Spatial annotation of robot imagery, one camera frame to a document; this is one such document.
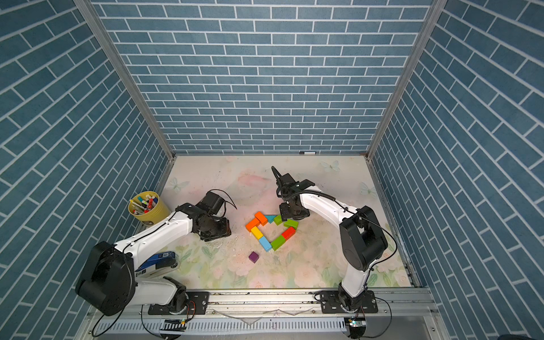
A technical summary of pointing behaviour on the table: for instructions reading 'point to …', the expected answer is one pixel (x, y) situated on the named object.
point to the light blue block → (265, 244)
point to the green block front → (278, 242)
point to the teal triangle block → (270, 218)
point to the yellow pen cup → (148, 207)
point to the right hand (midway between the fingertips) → (292, 216)
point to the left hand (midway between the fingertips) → (231, 234)
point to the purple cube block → (253, 257)
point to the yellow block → (257, 232)
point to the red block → (289, 233)
